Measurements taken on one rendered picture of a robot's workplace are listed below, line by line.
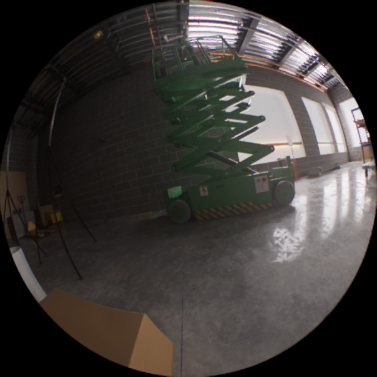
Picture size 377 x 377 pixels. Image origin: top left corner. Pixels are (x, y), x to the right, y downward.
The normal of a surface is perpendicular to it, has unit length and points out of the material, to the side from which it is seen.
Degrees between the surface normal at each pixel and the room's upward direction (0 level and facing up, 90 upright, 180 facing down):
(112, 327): 0
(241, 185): 90
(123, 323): 0
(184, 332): 0
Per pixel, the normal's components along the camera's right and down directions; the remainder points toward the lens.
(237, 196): -0.25, 0.11
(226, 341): -0.20, -0.98
